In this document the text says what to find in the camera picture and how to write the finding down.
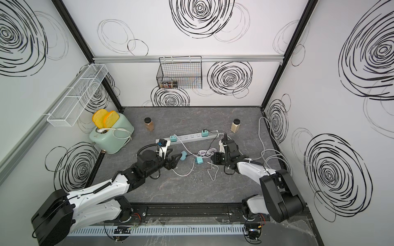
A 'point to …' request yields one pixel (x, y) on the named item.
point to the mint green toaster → (111, 139)
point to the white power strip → (191, 137)
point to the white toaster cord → (101, 129)
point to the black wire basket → (186, 70)
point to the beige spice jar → (235, 125)
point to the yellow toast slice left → (98, 117)
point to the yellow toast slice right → (111, 119)
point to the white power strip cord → (265, 150)
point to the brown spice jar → (149, 124)
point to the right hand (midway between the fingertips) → (213, 157)
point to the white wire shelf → (71, 105)
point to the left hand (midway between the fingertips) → (176, 152)
